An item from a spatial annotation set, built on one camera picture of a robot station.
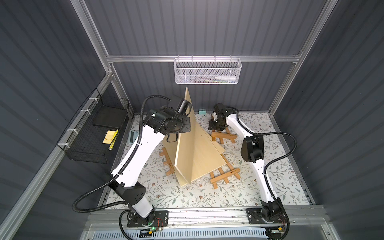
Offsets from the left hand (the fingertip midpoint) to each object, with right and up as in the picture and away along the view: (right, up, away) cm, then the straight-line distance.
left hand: (187, 127), depth 68 cm
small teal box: (+9, +12, +53) cm, 55 cm away
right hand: (+16, 0, +37) cm, 41 cm away
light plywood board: (+5, -18, +24) cm, 30 cm away
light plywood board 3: (-3, -10, -10) cm, 15 cm away
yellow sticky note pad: (-40, -5, +6) cm, 41 cm away
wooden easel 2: (+21, -29, +17) cm, 40 cm away
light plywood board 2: (+19, -14, +28) cm, 36 cm away
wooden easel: (+22, -6, +33) cm, 40 cm away
